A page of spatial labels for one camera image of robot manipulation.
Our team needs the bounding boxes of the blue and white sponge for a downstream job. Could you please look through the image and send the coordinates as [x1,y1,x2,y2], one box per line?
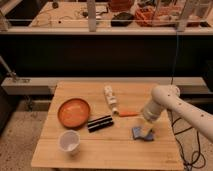
[132,126,154,141]

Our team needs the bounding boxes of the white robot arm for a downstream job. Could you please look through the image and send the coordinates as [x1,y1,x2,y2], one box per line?
[142,85,213,143]

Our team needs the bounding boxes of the white ceramic cup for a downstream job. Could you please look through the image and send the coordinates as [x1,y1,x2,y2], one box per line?
[58,130,80,155]

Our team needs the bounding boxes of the orange carrot toy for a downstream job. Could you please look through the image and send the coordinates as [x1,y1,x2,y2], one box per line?
[119,110,139,117]

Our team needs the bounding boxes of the black rectangular block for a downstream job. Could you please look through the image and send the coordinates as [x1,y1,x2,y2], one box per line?
[87,115,114,132]

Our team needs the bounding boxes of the white tube bottle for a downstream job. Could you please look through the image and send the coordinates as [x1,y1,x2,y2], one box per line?
[104,85,118,114]

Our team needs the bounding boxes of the orange bowl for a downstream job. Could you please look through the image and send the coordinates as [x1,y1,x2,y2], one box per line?
[58,98,90,128]

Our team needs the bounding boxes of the black bowl on shelf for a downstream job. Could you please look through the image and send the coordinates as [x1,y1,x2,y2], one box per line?
[111,12,134,27]

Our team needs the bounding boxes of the orange crate on shelf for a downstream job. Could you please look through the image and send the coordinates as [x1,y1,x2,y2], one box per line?
[134,7,201,28]

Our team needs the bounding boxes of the blue hanging cable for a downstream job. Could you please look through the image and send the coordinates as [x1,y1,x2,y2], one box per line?
[170,30,181,86]

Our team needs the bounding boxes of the white vertical post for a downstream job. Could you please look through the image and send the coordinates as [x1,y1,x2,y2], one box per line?
[87,0,96,32]

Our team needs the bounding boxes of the metal clamp bracket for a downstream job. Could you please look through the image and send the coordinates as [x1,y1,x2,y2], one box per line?
[0,55,30,83]

